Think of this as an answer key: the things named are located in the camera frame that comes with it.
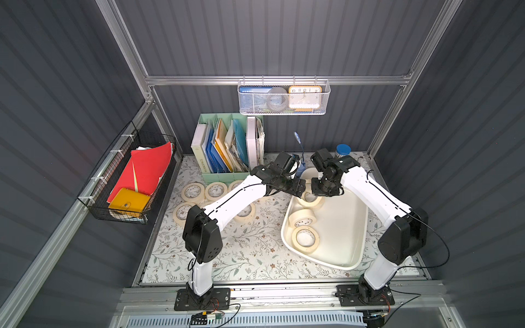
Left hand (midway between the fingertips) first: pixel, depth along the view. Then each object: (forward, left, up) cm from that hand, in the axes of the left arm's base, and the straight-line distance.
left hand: (296, 184), depth 82 cm
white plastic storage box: (-10, -22, -19) cm, 31 cm away
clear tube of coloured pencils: (+20, -24, 0) cm, 31 cm away
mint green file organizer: (+21, +27, +2) cm, 35 cm away
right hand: (-1, -11, -3) cm, 12 cm away
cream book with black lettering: (+17, +42, +5) cm, 46 cm away
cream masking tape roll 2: (-3, +22, -20) cm, 29 cm away
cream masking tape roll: (+10, +50, -21) cm, 55 cm away
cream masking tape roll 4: (-9, -3, -11) cm, 15 cm away
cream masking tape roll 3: (-6, -4, -4) cm, 8 cm away
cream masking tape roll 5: (-15, -5, -19) cm, 25 cm away
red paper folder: (+1, +58, +9) cm, 58 cm away
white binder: (+29, +19, +5) cm, 35 cm away
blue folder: (+17, +36, -6) cm, 40 cm away
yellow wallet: (-13, +57, +10) cm, 59 cm away
